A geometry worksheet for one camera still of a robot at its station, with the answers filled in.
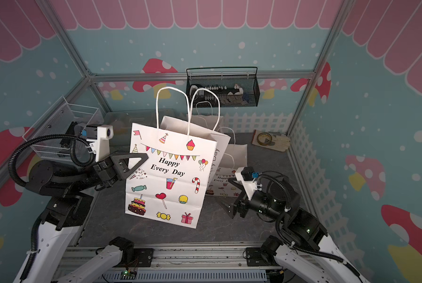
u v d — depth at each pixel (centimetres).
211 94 82
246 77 90
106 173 39
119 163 42
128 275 73
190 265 74
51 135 37
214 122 91
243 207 48
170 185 46
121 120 101
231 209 48
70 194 39
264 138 117
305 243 41
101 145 40
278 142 115
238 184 60
